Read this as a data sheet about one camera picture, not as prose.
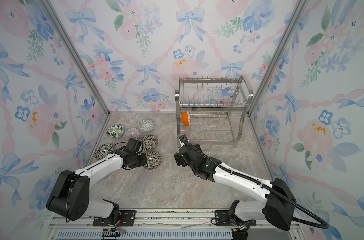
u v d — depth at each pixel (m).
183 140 0.66
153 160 0.93
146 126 1.10
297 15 0.71
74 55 0.86
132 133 1.04
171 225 0.72
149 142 1.00
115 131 1.07
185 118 1.00
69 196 0.43
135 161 0.76
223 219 0.73
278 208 0.39
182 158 0.60
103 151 0.96
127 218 0.73
